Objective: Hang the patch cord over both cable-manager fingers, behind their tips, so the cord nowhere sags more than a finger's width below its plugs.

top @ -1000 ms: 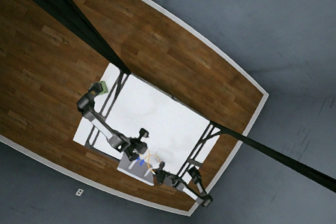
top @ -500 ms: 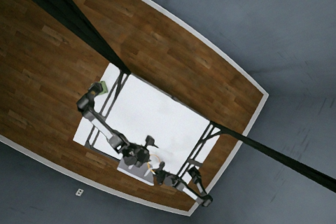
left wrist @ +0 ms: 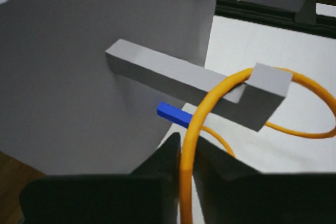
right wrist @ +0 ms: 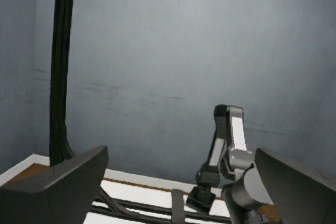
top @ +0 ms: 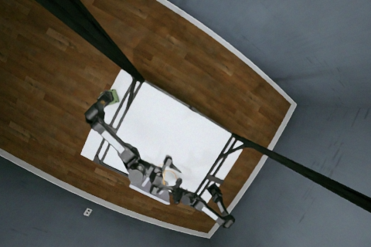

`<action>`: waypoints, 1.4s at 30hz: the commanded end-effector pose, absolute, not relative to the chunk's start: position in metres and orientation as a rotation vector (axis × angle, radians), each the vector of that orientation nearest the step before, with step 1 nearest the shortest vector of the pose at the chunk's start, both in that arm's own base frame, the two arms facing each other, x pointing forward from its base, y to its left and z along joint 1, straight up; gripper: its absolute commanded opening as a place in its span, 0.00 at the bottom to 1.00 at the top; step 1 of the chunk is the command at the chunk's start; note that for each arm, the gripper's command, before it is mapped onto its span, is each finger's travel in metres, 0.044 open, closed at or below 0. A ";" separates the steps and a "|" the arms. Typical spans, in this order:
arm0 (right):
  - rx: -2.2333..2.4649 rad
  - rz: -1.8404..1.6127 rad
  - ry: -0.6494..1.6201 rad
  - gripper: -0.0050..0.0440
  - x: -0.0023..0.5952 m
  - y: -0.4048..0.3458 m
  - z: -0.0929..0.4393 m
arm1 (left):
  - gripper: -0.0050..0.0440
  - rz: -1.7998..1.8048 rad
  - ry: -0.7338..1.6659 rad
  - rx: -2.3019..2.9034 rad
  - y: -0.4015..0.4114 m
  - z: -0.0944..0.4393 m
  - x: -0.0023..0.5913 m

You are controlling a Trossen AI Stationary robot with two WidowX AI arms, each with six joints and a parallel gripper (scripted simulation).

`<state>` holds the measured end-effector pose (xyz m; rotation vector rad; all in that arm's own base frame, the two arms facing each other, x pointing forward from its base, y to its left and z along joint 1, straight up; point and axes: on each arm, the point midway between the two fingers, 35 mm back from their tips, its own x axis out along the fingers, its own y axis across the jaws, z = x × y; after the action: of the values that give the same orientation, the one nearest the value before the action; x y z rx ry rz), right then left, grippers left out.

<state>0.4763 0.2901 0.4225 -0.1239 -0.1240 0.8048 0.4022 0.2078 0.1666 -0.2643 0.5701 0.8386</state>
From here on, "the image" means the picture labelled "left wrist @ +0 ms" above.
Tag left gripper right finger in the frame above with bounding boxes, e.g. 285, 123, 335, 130
192, 135, 336, 224

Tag orange cable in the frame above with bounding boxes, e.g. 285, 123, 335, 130
179, 67, 336, 224

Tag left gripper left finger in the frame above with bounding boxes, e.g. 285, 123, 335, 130
19, 132, 181, 224

